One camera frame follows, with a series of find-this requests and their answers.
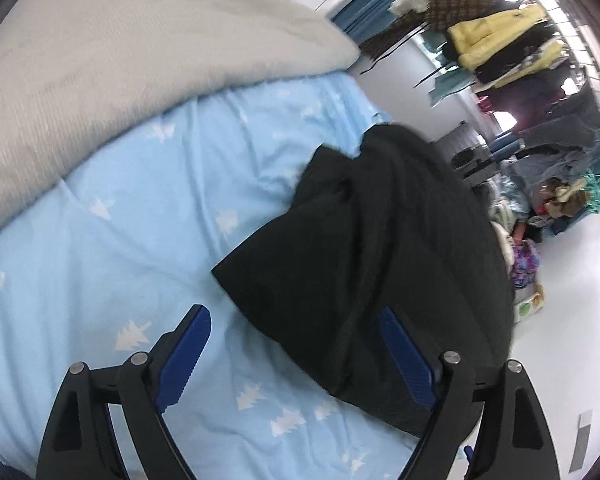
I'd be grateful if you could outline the denim garment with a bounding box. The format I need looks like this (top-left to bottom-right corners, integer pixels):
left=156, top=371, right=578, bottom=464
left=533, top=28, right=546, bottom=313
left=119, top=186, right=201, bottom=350
left=510, top=145, right=600, bottom=181

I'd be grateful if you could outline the pile of mixed clothes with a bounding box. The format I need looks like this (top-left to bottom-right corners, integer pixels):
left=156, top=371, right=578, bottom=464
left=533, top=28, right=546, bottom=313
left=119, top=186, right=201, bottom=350
left=485, top=175, right=536, bottom=221

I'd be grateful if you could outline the cream fleece garment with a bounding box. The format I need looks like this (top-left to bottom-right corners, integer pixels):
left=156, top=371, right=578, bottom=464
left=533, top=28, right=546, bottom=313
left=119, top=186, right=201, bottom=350
left=490, top=220, right=518, bottom=261

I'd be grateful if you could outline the grey suitcase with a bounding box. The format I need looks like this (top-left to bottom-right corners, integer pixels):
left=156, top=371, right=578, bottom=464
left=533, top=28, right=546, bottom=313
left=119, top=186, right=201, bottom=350
left=447, top=122, right=498, bottom=188

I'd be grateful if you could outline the blue curtain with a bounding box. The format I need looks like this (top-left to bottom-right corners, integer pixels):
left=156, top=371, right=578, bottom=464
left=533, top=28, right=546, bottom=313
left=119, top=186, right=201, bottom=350
left=330, top=0, right=418, bottom=43

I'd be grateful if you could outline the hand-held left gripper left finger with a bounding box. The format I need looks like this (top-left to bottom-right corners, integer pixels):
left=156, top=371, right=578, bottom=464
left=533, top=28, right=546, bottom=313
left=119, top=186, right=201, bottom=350
left=35, top=304, right=212, bottom=480

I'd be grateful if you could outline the light blue star bed sheet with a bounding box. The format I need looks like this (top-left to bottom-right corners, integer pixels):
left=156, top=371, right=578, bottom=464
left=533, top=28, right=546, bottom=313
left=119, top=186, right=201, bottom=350
left=0, top=70, right=431, bottom=480

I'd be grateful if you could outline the black hanging garment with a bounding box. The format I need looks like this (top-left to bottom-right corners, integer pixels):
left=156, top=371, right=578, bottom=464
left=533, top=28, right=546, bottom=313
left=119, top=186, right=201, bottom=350
left=472, top=22, right=561, bottom=85

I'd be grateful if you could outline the grey duvet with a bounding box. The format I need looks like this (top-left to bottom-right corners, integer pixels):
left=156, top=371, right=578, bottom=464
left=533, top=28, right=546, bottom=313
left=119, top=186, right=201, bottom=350
left=0, top=0, right=361, bottom=256

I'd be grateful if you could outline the purple patterned garment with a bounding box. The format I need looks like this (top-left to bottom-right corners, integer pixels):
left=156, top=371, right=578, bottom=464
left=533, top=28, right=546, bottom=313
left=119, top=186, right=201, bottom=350
left=509, top=240, right=542, bottom=289

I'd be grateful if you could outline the white green sweater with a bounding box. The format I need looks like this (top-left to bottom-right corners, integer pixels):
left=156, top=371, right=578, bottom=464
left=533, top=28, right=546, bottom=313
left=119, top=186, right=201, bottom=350
left=487, top=42, right=568, bottom=90

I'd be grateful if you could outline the light blue hanging garment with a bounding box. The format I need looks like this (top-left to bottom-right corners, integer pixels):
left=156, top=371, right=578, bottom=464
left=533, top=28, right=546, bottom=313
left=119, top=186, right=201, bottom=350
left=427, top=67, right=473, bottom=106

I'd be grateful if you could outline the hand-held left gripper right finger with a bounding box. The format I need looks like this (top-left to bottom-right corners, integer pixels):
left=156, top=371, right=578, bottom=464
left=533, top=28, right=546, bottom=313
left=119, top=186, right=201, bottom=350
left=377, top=306, right=561, bottom=480

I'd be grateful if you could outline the brown houndstooth coat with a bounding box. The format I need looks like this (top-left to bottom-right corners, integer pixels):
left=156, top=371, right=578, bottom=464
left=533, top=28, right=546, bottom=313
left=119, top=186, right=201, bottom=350
left=360, top=0, right=513, bottom=61

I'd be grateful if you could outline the dark hanging coat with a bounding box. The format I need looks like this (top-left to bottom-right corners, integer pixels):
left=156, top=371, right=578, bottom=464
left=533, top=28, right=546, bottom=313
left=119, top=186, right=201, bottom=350
left=475, top=72, right=581, bottom=116

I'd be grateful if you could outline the yellow fleece jacket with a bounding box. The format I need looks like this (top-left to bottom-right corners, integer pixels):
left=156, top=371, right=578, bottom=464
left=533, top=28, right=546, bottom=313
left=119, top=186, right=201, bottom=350
left=447, top=4, right=548, bottom=68

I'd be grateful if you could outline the black puffer jacket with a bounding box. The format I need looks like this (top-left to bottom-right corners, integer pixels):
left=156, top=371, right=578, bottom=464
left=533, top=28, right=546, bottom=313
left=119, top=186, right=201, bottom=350
left=211, top=124, right=516, bottom=436

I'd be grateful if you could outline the dark fuzzy coat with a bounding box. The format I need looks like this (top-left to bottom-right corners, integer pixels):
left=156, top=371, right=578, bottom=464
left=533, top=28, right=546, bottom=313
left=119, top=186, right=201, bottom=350
left=517, top=95, right=600, bottom=148

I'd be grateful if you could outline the dotted white board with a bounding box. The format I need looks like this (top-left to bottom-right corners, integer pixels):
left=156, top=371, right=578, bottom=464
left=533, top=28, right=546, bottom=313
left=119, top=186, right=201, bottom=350
left=512, top=284, right=548, bottom=325

